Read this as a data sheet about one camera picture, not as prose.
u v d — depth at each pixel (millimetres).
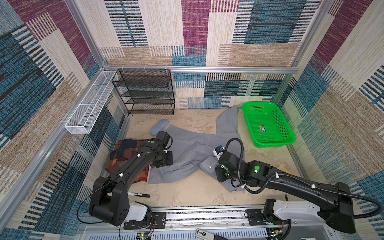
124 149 932
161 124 1106
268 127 1083
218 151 662
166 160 738
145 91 1108
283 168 893
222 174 653
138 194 808
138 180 851
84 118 713
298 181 452
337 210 389
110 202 414
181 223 731
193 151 918
